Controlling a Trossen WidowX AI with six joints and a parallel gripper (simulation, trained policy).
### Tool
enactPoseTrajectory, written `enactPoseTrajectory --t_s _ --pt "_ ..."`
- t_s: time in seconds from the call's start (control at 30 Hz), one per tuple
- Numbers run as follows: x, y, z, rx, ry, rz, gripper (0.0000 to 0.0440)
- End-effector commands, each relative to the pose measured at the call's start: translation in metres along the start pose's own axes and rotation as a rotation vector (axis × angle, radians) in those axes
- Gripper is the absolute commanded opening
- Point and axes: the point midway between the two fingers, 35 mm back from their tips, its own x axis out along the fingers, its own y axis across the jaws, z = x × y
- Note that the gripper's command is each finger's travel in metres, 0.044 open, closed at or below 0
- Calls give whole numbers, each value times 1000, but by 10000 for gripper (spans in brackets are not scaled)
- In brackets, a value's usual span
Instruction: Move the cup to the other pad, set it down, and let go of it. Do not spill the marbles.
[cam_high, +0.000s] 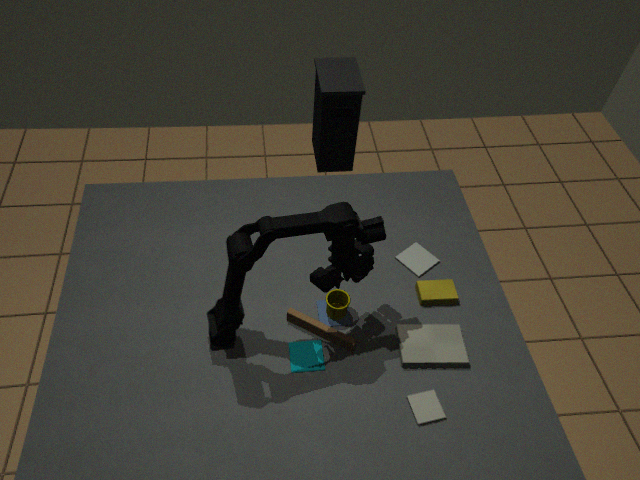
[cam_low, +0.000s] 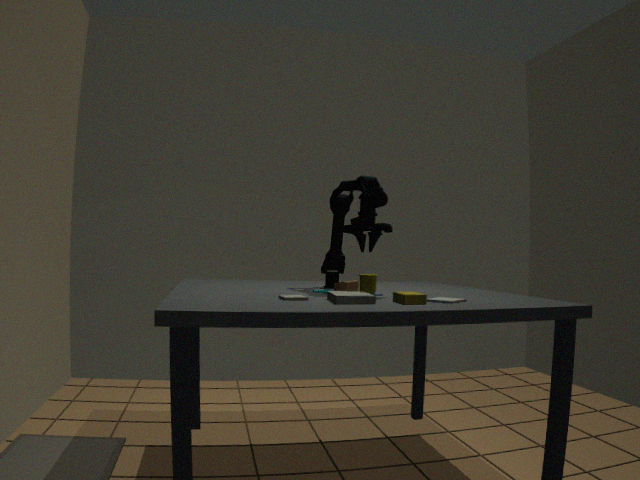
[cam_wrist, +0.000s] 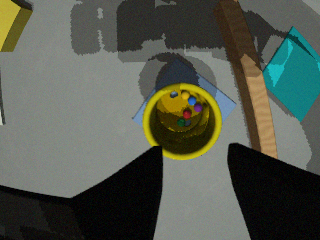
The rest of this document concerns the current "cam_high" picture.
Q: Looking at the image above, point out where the olive yellow cup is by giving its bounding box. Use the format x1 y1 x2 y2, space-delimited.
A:
326 289 350 320

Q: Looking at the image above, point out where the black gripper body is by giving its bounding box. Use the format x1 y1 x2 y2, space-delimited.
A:
310 239 374 292

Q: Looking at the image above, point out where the yellow flat block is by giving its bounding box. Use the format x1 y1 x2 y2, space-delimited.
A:
415 279 459 305

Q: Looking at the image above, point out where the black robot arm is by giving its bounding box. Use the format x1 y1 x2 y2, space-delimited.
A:
207 202 386 350

